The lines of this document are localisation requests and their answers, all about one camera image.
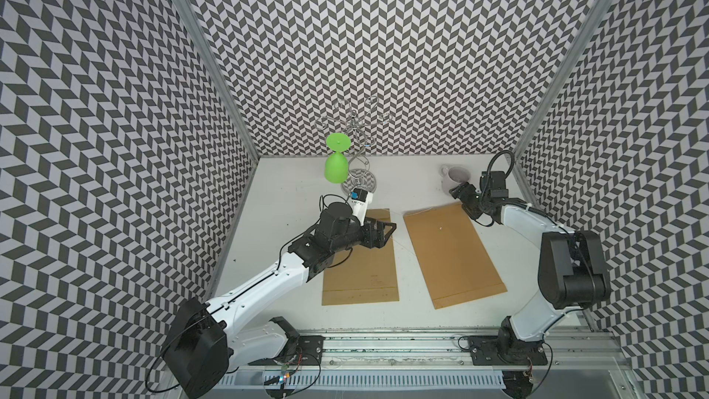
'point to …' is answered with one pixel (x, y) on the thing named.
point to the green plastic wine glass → (336, 163)
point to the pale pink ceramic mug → (453, 175)
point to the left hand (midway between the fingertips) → (384, 225)
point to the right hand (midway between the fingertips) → (453, 199)
